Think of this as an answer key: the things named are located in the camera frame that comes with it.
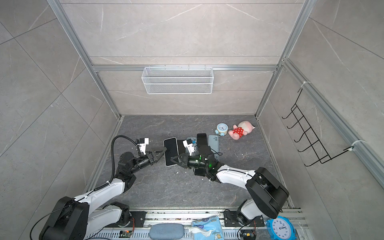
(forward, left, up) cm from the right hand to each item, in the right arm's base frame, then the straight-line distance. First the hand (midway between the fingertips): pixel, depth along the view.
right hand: (171, 160), depth 73 cm
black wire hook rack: (-1, -63, +14) cm, 65 cm away
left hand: (+6, +3, +1) cm, 7 cm away
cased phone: (+8, +1, +2) cm, 8 cm away
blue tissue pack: (-27, -17, -14) cm, 35 cm away
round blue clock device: (-28, -52, -18) cm, 61 cm away
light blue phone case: (+23, -25, -21) cm, 40 cm away
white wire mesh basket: (+55, -1, +10) cm, 56 cm away
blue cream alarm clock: (+33, -32, -17) cm, 48 cm away
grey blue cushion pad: (-28, +2, -16) cm, 32 cm away
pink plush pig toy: (+31, -47, -14) cm, 58 cm away
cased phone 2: (+28, -17, -22) cm, 39 cm away
